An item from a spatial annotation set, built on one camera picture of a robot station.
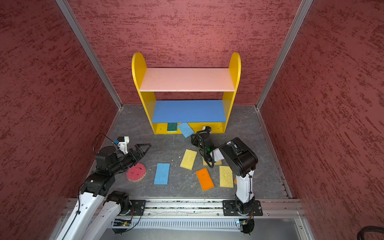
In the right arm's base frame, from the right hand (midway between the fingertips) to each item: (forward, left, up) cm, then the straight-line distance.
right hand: (192, 138), depth 98 cm
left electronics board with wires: (-45, +36, -5) cm, 58 cm away
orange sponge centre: (-27, -7, -1) cm, 28 cm away
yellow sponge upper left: (-14, +2, -1) cm, 14 cm away
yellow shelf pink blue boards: (+10, +18, +13) cm, 24 cm away
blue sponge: (-22, +18, -2) cm, 29 cm away
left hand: (-18, +21, +17) cm, 33 cm away
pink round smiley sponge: (-22, +32, +1) cm, 39 cm away
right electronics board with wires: (-48, -26, -3) cm, 55 cm away
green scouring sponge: (+9, +14, +1) cm, 17 cm away
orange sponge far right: (-28, -24, -1) cm, 37 cm away
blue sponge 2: (+7, +4, 0) cm, 8 cm away
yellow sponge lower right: (-25, -19, -2) cm, 32 cm away
